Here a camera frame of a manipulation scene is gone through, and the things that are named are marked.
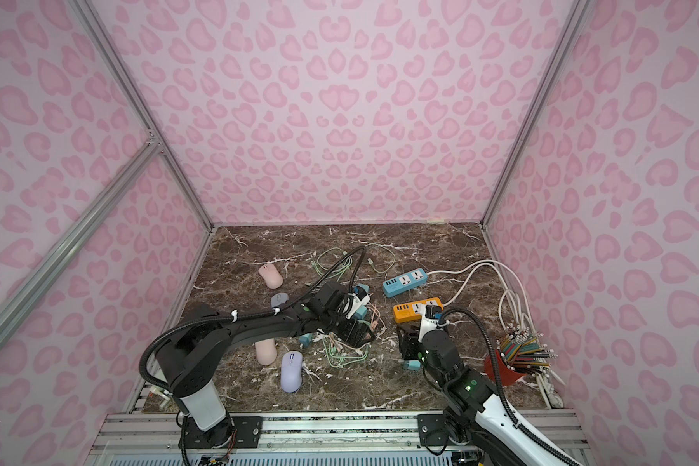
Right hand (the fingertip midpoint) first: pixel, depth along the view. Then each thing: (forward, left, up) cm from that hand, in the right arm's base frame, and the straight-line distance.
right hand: (402, 329), depth 80 cm
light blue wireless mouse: (+13, +39, -7) cm, 41 cm away
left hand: (+1, +10, -5) cm, 11 cm away
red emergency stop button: (-11, -26, -2) cm, 28 cm away
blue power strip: (+20, -3, -8) cm, 22 cm away
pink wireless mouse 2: (-4, +39, -8) cm, 40 cm away
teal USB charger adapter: (-7, -3, -7) cm, 11 cm away
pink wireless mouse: (+22, +44, -7) cm, 50 cm away
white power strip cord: (+30, -41, -12) cm, 52 cm away
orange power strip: (+10, -5, -8) cm, 14 cm away
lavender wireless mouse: (-9, +31, -7) cm, 33 cm away
